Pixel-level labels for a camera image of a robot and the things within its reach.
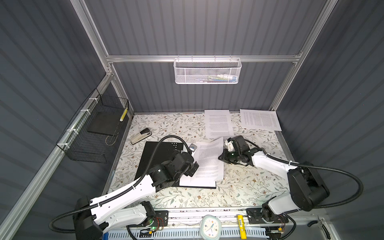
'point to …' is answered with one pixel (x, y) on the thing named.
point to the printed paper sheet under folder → (206, 180)
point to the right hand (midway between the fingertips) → (219, 158)
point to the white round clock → (210, 227)
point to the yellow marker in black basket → (124, 113)
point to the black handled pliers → (320, 222)
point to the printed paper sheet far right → (267, 120)
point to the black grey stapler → (143, 134)
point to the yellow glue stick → (242, 229)
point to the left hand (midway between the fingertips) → (188, 157)
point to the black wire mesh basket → (89, 137)
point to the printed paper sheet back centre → (218, 124)
